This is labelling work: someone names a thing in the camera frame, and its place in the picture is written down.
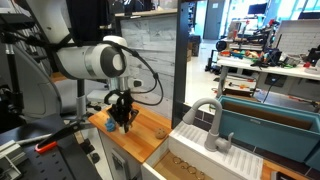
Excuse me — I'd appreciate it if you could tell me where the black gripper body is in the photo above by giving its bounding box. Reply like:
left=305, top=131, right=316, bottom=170
left=105, top=89, right=140, bottom=125

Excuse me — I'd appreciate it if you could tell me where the white toy kitchen cabinet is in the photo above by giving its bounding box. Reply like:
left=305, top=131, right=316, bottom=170
left=98, top=129, right=148, bottom=180

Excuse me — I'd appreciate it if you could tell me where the brown toy cookie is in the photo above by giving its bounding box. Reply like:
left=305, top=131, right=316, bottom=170
left=154, top=126, right=168, bottom=140

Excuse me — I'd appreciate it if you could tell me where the grey toy faucet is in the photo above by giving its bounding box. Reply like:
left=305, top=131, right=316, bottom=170
left=182, top=97, right=235, bottom=153

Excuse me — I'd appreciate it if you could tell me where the white toy sink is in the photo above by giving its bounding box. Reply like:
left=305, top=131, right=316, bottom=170
left=139, top=121, right=264, bottom=180

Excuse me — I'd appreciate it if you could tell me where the blue crumpled cloth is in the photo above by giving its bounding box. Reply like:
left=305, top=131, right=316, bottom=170
left=104, top=116, right=118, bottom=133

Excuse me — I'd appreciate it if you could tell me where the grey stand pole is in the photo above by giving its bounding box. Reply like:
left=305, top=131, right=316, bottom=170
left=75, top=79, right=88, bottom=122

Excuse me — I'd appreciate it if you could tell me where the brown cardboard sink insert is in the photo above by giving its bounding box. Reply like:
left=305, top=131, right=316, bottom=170
left=153, top=151, right=214, bottom=180

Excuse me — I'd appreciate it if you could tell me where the grey wood backsplash panel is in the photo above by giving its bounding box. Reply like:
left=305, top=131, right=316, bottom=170
left=119, top=14, right=178, bottom=119

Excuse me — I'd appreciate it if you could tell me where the black perforated board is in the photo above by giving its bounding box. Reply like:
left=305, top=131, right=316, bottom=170
left=0, top=114, right=101, bottom=180

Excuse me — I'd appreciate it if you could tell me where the brown cardboard box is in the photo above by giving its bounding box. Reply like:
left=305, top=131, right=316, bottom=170
left=186, top=34, right=202, bottom=63

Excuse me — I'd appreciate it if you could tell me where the brown cardboard bin liner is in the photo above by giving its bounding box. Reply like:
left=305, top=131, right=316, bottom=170
left=222, top=101, right=314, bottom=131

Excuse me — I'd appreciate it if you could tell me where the large teal plastic bin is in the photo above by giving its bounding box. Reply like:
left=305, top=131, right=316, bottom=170
left=218, top=95, right=320, bottom=163

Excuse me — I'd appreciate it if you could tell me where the white work table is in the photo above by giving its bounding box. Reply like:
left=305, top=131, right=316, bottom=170
left=216, top=54, right=320, bottom=98

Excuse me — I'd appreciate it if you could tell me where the white brick pattern panel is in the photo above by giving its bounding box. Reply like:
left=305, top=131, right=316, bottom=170
left=273, top=19, right=320, bottom=56

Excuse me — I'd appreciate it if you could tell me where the small teal plastic bin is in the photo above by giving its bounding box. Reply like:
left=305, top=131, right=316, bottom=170
left=304, top=143, right=320, bottom=172

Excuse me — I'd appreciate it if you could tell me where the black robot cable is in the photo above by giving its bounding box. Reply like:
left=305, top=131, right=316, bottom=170
left=113, top=41, right=165, bottom=107

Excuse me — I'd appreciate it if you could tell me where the black clamp with orange handle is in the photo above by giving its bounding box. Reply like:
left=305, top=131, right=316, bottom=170
left=34, top=118, right=98, bottom=154

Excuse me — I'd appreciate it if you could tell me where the thick black vertical post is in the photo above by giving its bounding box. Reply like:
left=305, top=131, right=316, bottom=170
left=171, top=0, right=192, bottom=129

